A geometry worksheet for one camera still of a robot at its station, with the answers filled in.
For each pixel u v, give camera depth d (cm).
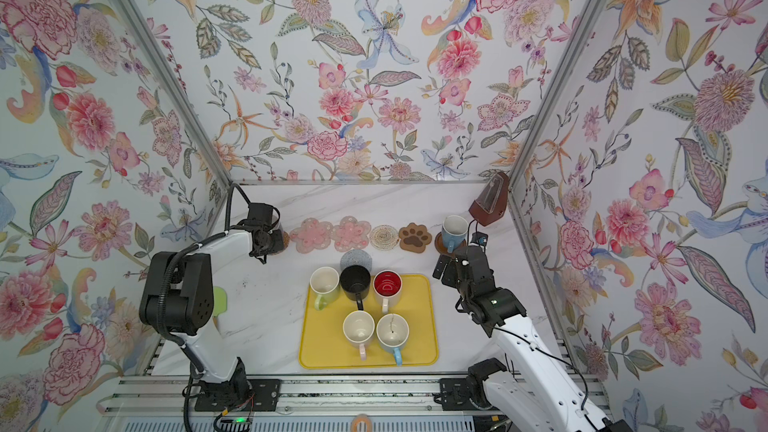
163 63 87
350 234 106
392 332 84
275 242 88
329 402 74
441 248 101
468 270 59
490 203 103
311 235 105
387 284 91
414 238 105
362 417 72
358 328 84
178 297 49
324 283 89
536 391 45
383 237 104
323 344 83
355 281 89
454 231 97
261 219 79
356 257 100
